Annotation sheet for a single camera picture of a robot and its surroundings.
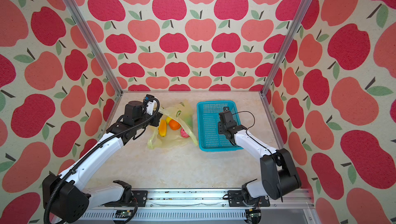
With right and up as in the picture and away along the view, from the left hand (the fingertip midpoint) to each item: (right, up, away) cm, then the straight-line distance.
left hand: (165, 113), depth 79 cm
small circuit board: (-18, -47, -7) cm, 51 cm away
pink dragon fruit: (+9, -13, +14) cm, 21 cm away
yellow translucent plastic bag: (+2, -17, +16) cm, 24 cm away
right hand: (+36, -7, +11) cm, 38 cm away
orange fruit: (+2, -8, +17) cm, 19 cm away
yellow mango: (-5, -10, +16) cm, 19 cm away
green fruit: (+7, 0, 0) cm, 7 cm away
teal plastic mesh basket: (+25, -17, +17) cm, 34 cm away
